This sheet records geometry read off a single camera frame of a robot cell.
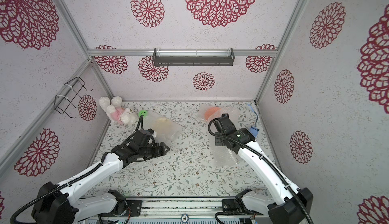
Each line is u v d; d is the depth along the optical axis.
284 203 0.37
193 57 0.93
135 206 0.74
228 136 0.51
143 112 1.08
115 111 0.99
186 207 0.76
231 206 0.74
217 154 0.80
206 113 1.10
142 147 0.63
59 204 0.38
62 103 0.73
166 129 1.03
